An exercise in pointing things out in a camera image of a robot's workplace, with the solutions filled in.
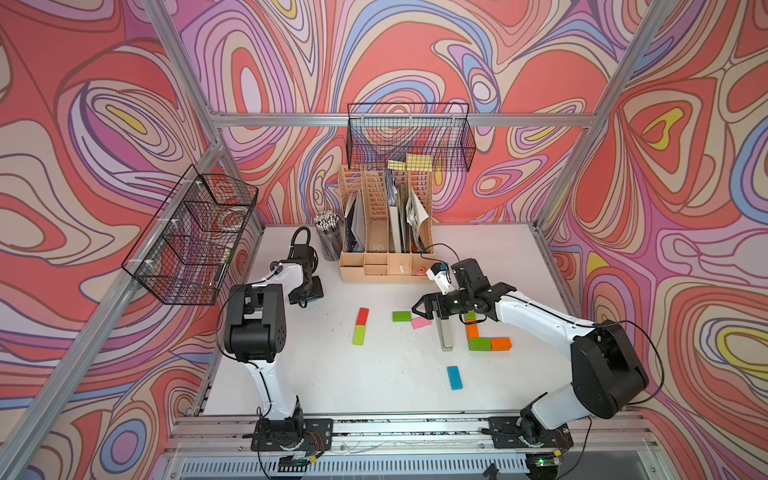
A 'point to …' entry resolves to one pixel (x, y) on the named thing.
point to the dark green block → (479, 344)
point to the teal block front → (454, 378)
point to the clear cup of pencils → (330, 231)
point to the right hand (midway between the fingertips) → (426, 314)
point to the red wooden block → (362, 316)
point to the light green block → (359, 335)
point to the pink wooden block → (420, 322)
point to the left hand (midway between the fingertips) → (312, 295)
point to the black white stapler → (447, 333)
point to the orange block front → (472, 332)
